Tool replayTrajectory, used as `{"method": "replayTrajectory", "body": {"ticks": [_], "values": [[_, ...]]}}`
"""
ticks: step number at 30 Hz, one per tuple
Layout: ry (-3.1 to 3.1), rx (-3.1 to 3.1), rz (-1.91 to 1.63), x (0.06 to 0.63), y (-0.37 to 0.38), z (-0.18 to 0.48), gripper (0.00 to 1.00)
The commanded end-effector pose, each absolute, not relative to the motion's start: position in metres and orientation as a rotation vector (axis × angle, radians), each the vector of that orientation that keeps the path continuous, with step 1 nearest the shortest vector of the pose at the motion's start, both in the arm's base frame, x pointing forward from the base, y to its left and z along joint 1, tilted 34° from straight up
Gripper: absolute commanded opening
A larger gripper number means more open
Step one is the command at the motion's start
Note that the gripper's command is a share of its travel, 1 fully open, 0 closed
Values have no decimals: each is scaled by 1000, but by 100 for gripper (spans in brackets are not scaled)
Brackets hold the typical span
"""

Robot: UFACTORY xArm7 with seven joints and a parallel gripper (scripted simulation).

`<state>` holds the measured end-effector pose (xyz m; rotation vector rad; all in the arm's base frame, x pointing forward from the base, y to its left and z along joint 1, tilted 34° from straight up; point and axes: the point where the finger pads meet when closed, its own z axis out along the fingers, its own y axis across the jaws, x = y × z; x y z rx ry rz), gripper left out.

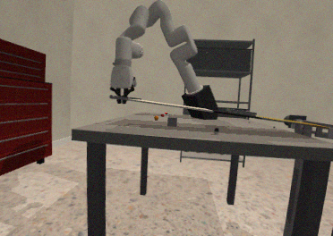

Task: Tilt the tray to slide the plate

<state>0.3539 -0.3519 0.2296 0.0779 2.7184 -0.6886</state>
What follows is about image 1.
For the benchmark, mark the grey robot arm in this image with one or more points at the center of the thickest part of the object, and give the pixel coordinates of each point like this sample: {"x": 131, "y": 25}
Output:
{"x": 142, "y": 18}

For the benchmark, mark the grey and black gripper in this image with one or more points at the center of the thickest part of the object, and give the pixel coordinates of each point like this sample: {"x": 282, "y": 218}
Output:
{"x": 120, "y": 79}

